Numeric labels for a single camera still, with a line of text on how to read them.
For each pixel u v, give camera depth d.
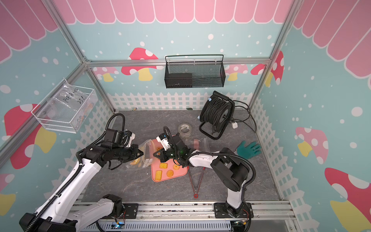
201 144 0.99
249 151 0.95
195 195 0.79
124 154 0.63
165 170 0.89
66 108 0.71
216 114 0.89
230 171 0.48
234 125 1.06
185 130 1.06
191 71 0.93
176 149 0.67
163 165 0.89
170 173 0.87
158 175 0.85
